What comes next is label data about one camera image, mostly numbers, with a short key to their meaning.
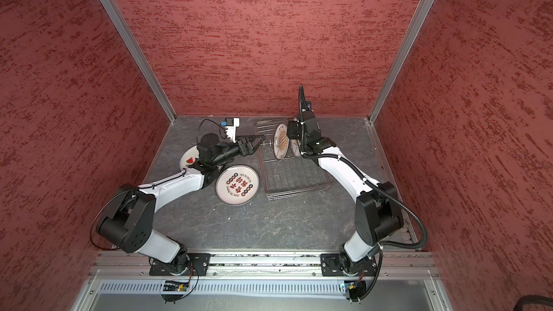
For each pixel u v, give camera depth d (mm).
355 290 706
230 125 740
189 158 999
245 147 712
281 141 1001
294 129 768
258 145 742
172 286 728
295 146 1004
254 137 731
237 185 944
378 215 441
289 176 964
